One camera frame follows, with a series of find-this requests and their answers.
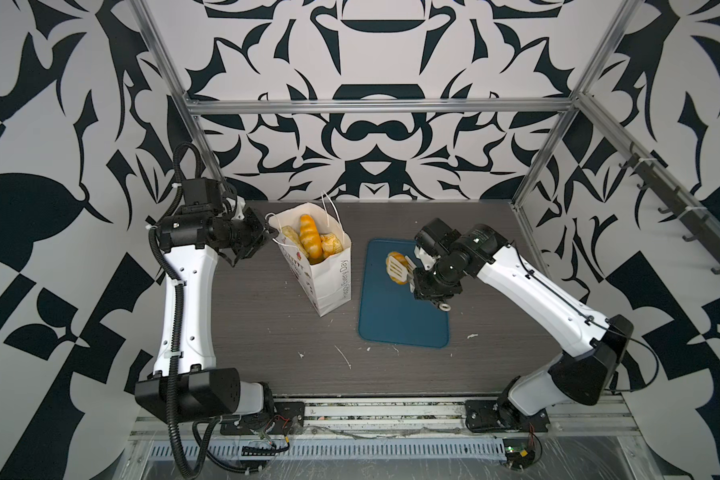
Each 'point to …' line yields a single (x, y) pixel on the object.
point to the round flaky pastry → (331, 244)
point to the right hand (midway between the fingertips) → (418, 294)
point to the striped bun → (395, 253)
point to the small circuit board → (519, 452)
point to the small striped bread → (294, 238)
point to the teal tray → (389, 311)
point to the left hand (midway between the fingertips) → (277, 226)
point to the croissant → (310, 238)
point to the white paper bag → (327, 284)
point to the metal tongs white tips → (401, 270)
